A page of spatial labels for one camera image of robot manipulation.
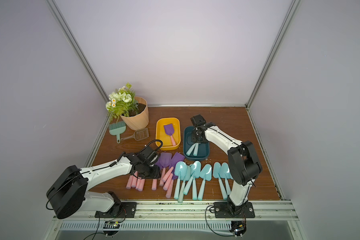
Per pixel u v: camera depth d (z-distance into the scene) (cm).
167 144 94
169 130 104
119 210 67
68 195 42
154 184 79
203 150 93
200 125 70
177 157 90
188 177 83
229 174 84
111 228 72
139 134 103
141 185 79
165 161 90
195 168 85
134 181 80
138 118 93
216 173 85
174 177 83
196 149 92
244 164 48
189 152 91
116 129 107
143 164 66
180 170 84
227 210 67
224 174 84
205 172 84
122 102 83
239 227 70
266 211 74
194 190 77
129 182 80
